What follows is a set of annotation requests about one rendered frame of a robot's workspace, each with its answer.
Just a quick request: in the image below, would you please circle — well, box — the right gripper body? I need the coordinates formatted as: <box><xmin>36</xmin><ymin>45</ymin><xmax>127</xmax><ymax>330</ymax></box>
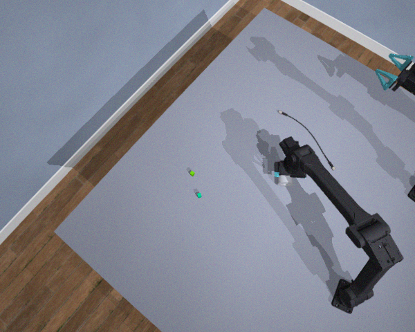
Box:
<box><xmin>389</xmin><ymin>61</ymin><xmax>415</xmax><ymax>94</ymax></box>

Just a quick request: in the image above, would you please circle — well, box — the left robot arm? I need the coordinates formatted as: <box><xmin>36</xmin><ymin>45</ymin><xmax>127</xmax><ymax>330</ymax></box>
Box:
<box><xmin>279</xmin><ymin>136</ymin><xmax>404</xmax><ymax>314</ymax></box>

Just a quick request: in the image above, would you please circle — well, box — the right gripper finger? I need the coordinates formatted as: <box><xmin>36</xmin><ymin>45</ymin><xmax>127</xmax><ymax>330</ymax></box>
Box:
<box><xmin>375</xmin><ymin>69</ymin><xmax>398</xmax><ymax>91</ymax></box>
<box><xmin>389</xmin><ymin>53</ymin><xmax>414</xmax><ymax>71</ymax></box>

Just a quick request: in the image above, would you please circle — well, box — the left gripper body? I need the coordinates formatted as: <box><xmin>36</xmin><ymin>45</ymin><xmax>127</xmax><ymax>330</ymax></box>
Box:
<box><xmin>275</xmin><ymin>160</ymin><xmax>306</xmax><ymax>178</ymax></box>

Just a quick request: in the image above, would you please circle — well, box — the white cylinder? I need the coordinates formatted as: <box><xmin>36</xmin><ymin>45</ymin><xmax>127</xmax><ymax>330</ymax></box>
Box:
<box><xmin>277</xmin><ymin>175</ymin><xmax>293</xmax><ymax>186</ymax></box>

